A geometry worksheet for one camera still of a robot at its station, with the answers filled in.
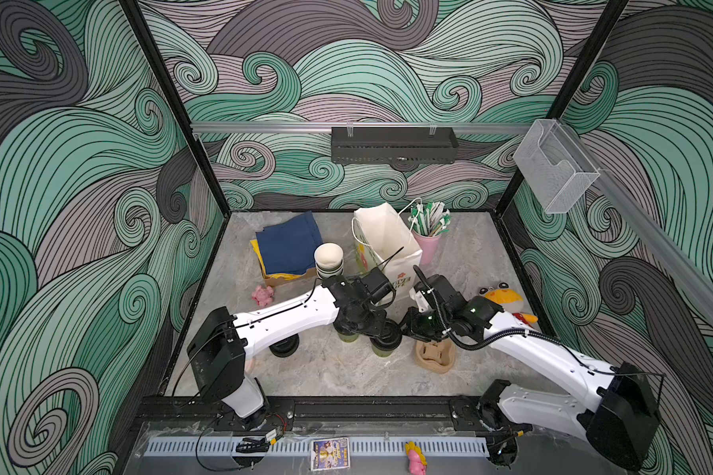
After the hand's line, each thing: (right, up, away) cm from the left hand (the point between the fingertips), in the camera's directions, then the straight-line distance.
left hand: (379, 330), depth 76 cm
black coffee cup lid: (+2, -2, -2) cm, 3 cm away
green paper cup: (+1, -8, +3) cm, 8 cm away
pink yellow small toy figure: (+7, -25, -11) cm, 29 cm away
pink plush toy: (-36, +5, +16) cm, 40 cm away
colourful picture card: (-13, -26, -9) cm, 30 cm away
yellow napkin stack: (-33, +12, +17) cm, 39 cm away
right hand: (+5, -1, 0) cm, 5 cm away
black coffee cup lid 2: (-27, -7, +7) cm, 28 cm away
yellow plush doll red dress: (+40, +5, +10) cm, 41 cm away
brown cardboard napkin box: (-31, +10, +21) cm, 38 cm away
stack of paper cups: (-14, +18, +13) cm, 26 cm away
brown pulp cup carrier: (+16, -8, +3) cm, 19 cm away
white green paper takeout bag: (+3, +23, +27) cm, 35 cm away
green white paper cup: (-8, -5, +7) cm, 12 cm away
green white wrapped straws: (+19, +30, +19) cm, 40 cm away
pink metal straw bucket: (+18, +22, +19) cm, 34 cm away
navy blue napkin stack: (-30, +21, +28) cm, 46 cm away
